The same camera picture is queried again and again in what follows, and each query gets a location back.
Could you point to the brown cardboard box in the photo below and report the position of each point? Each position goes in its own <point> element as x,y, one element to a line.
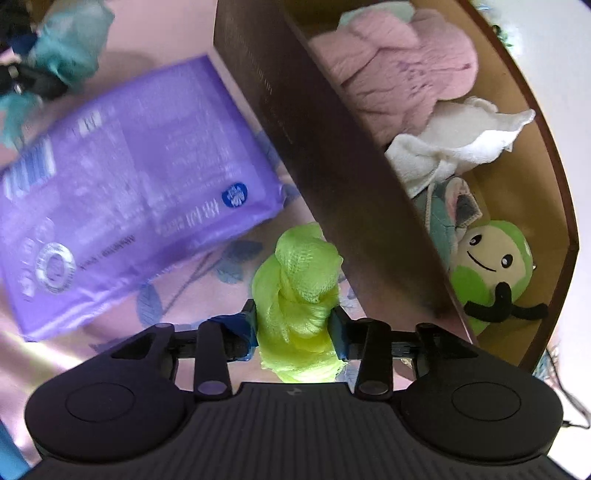
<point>353,192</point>

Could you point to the green smiling plush toy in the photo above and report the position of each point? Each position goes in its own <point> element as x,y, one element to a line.
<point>492,268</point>

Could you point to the grey teal plush cloth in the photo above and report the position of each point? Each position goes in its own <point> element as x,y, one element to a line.
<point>447,210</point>

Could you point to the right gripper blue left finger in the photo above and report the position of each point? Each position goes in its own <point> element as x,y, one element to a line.
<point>238,332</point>

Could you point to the lime green mesh sponge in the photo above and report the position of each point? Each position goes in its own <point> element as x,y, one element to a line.
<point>295,290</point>

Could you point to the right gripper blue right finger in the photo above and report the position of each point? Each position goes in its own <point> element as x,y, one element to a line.
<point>359,339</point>

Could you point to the white towel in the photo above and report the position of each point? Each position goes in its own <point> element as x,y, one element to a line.
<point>457,138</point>

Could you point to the pink plush bear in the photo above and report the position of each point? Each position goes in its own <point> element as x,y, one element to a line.
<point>395,72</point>

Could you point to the pink patterned bedsheet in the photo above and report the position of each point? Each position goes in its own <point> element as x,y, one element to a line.
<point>143,36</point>

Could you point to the teal mesh sponge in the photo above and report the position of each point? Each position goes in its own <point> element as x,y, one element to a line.
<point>54,56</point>

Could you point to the purple tissue pack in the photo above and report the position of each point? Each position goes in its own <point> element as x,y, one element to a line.
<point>154,172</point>

